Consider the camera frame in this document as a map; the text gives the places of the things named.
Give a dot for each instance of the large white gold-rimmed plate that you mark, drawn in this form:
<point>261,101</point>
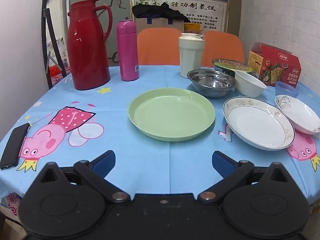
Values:
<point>255,123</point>

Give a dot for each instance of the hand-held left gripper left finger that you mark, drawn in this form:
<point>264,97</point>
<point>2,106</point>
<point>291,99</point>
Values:
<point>105,164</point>

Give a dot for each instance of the green lidded instant noodle cup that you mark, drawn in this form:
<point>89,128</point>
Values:
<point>226,63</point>

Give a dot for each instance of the pink insulated bottle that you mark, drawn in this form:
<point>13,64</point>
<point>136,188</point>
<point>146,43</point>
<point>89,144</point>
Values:
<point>128,52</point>

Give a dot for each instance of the cream lidded tumbler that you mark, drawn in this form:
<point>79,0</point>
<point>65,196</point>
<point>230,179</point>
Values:
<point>190,57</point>

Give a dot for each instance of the orange chair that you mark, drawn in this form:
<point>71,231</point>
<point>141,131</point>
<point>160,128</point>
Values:
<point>158,47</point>
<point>223,47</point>

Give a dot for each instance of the wall poster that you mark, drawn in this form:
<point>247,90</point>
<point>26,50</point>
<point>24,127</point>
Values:
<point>205,12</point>

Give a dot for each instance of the red thermos jug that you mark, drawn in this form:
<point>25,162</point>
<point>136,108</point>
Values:
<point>87,55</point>

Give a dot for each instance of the brown paper bag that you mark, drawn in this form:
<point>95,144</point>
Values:
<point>160,24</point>

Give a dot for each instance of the black smartphone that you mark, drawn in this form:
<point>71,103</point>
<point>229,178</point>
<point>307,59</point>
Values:
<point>13,146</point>

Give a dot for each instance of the small blue cup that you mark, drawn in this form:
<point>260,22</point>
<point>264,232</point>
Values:
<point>287,90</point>

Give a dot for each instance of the black cloth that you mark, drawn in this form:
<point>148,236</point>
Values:
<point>160,11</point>

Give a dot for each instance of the white ribbed bowl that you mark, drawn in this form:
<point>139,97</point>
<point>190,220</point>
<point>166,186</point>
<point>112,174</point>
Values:
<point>250,85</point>

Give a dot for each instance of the red cracker box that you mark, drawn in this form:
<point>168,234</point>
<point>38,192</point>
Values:
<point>277,67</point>

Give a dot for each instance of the blue cartoon printed tablecloth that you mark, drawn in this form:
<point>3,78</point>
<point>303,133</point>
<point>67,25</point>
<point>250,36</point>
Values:
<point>162,155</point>

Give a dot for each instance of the white plate with scroll pattern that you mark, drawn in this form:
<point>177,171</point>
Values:
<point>300,113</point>

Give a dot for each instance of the yellow snack bag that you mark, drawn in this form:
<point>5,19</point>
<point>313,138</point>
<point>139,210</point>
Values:
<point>192,28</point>

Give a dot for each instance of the stainless steel bowl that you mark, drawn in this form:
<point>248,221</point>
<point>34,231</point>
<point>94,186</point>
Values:
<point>212,82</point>

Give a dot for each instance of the green plastic plate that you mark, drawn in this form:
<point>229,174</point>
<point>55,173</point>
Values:
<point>171,113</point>

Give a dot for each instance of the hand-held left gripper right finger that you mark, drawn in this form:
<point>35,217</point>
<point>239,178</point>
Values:
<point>222,164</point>

